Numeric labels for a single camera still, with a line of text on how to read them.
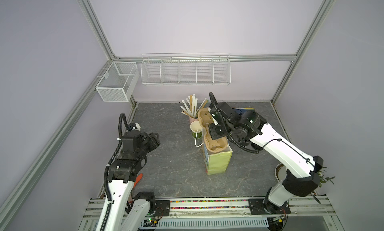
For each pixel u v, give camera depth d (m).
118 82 1.02
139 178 0.83
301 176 0.42
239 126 0.44
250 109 1.13
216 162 0.71
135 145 0.54
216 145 0.70
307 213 0.72
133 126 0.62
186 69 0.98
